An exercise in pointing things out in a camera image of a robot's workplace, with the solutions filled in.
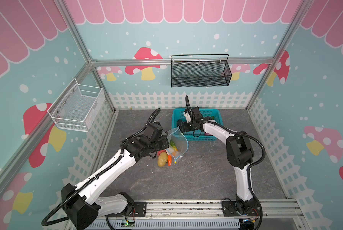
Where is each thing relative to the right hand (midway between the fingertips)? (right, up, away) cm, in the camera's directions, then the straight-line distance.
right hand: (183, 125), depth 99 cm
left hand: (-10, -10, -23) cm, 27 cm away
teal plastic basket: (+23, +9, +9) cm, 26 cm away
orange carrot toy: (-9, -21, -9) cm, 25 cm away
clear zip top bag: (-4, -12, -11) cm, 17 cm away
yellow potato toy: (-14, -20, -12) cm, 27 cm away
